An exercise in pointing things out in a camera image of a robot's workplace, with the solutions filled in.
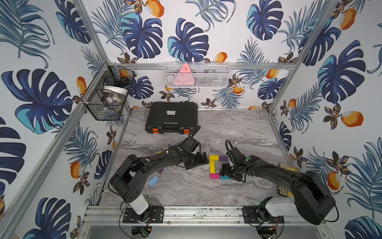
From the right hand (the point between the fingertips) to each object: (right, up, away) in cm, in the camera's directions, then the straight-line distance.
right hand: (224, 174), depth 86 cm
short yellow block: (-6, +8, +7) cm, 12 cm away
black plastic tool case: (-34, +35, +29) cm, 57 cm away
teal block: (-1, +1, -8) cm, 8 cm away
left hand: (-12, +8, -2) cm, 14 cm away
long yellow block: (-7, +4, +4) cm, 8 cm away
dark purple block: (-38, +1, +3) cm, 38 cm away
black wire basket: (-67, +45, -3) cm, 81 cm away
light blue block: (-41, -3, -1) cm, 41 cm away
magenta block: (-5, -1, +1) cm, 5 cm away
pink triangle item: (-23, +58, +4) cm, 62 cm away
